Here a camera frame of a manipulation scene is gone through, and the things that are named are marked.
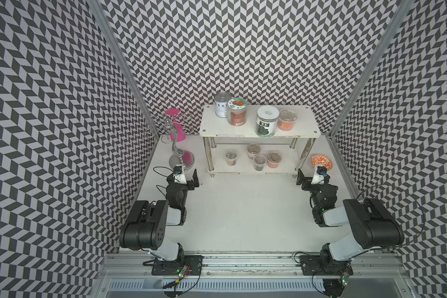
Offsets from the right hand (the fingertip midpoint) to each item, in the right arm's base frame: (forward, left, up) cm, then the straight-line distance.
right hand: (308, 171), depth 90 cm
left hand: (+1, +60, 0) cm, 60 cm away
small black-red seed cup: (+5, +24, +2) cm, 24 cm away
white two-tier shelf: (+18, +34, -4) cm, 38 cm away
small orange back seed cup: (+12, +26, +2) cm, 29 cm away
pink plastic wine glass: (+15, +64, +12) cm, 67 cm away
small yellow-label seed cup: (+7, +38, +2) cm, 39 cm away
